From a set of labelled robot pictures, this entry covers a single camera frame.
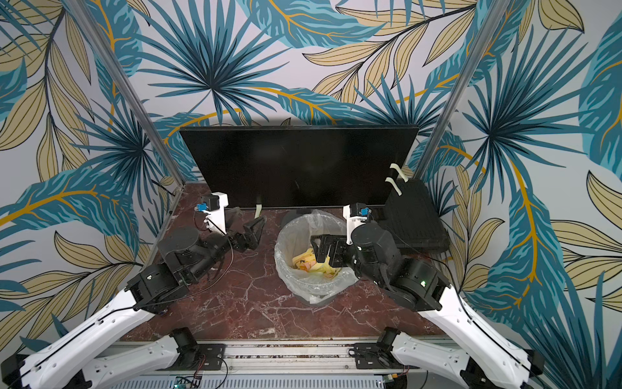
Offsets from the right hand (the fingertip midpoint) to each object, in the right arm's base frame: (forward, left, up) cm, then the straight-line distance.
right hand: (323, 239), depth 61 cm
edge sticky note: (+22, +21, -15) cm, 34 cm away
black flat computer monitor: (+36, +9, -8) cm, 38 cm away
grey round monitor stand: (+35, +11, -35) cm, 51 cm away
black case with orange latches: (+24, -39, -26) cm, 52 cm away
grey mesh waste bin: (-11, +4, -16) cm, 19 cm away
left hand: (+5, +18, +3) cm, 19 cm away
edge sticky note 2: (+21, -24, -2) cm, 32 cm away
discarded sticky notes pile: (+8, +4, -28) cm, 30 cm away
